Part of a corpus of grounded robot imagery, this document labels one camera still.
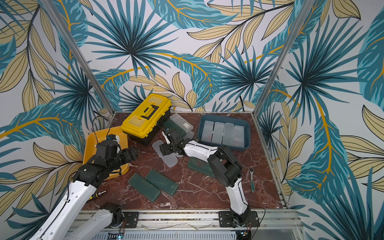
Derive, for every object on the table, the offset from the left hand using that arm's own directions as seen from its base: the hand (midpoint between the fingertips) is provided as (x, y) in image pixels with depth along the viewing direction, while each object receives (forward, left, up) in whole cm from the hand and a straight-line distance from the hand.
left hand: (131, 154), depth 75 cm
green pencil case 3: (+2, -36, -18) cm, 40 cm away
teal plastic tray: (+40, -64, -18) cm, 77 cm away
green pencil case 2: (-7, -14, -17) cm, 23 cm away
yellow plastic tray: (+18, +33, -13) cm, 40 cm away
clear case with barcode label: (+32, -24, -15) cm, 43 cm away
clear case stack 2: (+26, -28, -19) cm, 43 cm away
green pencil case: (-10, -5, -18) cm, 21 cm away
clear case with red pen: (+29, -41, -17) cm, 53 cm away
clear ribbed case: (+26, -56, -17) cm, 64 cm away
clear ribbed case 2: (+7, -17, -19) cm, 27 cm away
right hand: (+13, -14, -13) cm, 23 cm away
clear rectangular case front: (+27, -48, -17) cm, 58 cm away
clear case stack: (+26, -64, -19) cm, 72 cm away
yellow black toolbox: (+21, 0, -2) cm, 21 cm away
